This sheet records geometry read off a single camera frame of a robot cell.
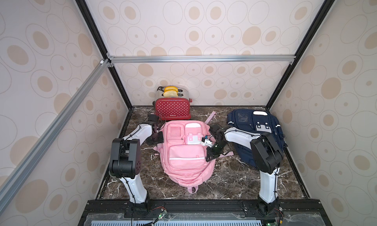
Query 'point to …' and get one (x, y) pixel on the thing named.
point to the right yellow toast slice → (170, 95)
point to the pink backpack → (183, 157)
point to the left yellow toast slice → (170, 90)
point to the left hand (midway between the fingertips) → (162, 139)
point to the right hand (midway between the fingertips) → (207, 162)
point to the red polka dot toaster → (173, 107)
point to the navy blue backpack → (257, 121)
